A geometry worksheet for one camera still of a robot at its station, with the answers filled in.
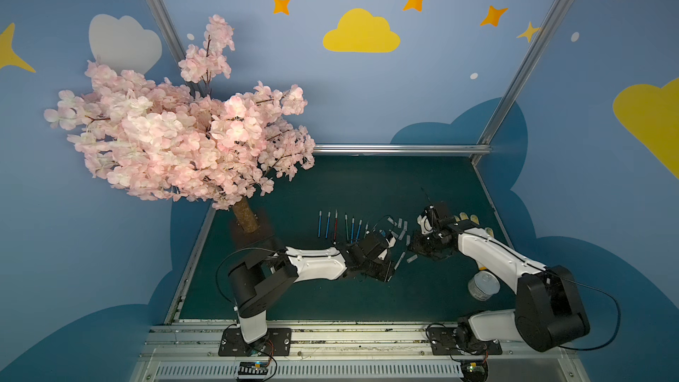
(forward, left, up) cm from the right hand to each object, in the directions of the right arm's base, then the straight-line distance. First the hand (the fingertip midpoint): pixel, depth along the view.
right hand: (414, 245), depth 89 cm
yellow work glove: (-6, -7, +25) cm, 26 cm away
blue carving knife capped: (+4, +21, -4) cm, 22 cm away
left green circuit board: (-37, +47, -7) cm, 61 cm away
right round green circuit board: (-34, -15, -8) cm, 38 cm away
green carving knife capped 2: (+9, +16, -4) cm, 19 cm away
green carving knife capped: (+8, +23, -4) cm, 25 cm away
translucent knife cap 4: (+7, +3, -5) cm, 9 cm away
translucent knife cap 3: (+6, +6, -5) cm, 10 cm away
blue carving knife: (+8, +34, -4) cm, 35 cm away
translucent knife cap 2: (+10, +1, -5) cm, 11 cm away
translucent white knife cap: (+12, +6, -6) cm, 15 cm away
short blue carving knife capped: (+8, +19, -5) cm, 21 cm away
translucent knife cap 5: (-3, 0, -5) cm, 5 cm away
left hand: (-9, +6, 0) cm, 11 cm away
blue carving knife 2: (+9, +31, -4) cm, 32 cm away
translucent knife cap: (+12, +3, -5) cm, 14 cm away
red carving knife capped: (+9, +28, -5) cm, 29 cm away
